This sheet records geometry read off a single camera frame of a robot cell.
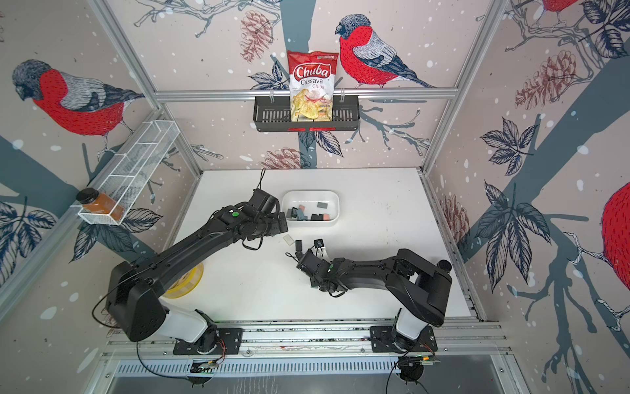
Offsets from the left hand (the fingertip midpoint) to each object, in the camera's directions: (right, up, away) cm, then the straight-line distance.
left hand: (281, 221), depth 82 cm
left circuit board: (-21, -42, -11) cm, 48 cm away
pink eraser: (+6, +3, +23) cm, 24 cm away
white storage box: (+9, +3, +24) cm, 26 cm away
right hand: (+13, -19, +6) cm, 24 cm away
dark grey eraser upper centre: (+5, -11, +12) cm, 17 cm away
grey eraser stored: (+14, +4, +24) cm, 28 cm away
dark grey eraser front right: (+13, -1, +21) cm, 25 cm away
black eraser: (+11, -1, +21) cm, 23 cm away
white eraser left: (+1, -9, +13) cm, 16 cm away
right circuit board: (+45, -39, -13) cm, 61 cm away
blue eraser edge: (+5, -1, +18) cm, 19 cm away
